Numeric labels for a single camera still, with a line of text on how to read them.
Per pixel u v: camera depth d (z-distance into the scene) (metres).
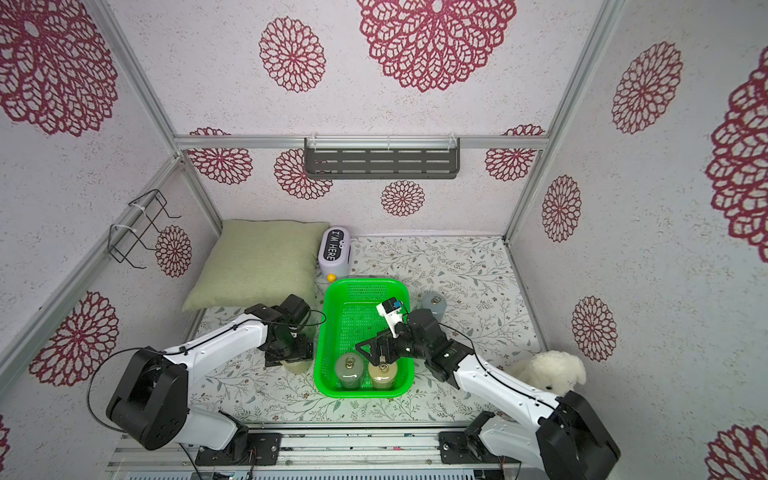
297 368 0.85
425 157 0.95
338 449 0.75
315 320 0.76
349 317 0.98
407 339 0.69
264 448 0.74
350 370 0.78
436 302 0.92
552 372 0.66
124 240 0.73
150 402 0.43
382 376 0.77
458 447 0.73
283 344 0.72
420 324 0.61
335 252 1.03
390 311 0.70
